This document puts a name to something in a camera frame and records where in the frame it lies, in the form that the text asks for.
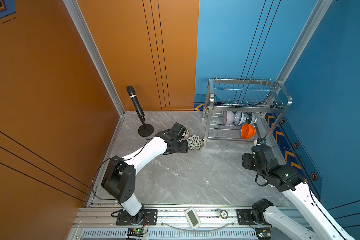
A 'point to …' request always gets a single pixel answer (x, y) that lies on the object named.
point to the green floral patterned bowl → (195, 142)
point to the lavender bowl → (228, 117)
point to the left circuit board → (137, 232)
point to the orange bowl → (247, 131)
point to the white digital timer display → (192, 218)
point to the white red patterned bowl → (186, 135)
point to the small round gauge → (224, 214)
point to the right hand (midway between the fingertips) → (247, 157)
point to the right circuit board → (263, 233)
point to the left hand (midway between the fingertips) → (184, 146)
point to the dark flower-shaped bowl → (252, 118)
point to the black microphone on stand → (144, 130)
